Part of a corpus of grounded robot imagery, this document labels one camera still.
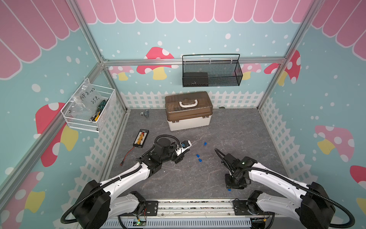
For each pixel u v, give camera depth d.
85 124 0.65
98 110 0.74
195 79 0.94
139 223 0.72
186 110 0.92
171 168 0.89
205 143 1.00
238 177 0.63
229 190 0.80
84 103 0.69
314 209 0.40
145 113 1.16
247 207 0.66
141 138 1.00
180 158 0.71
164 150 0.62
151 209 0.74
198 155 0.94
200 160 0.92
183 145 0.67
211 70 0.95
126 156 0.95
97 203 0.40
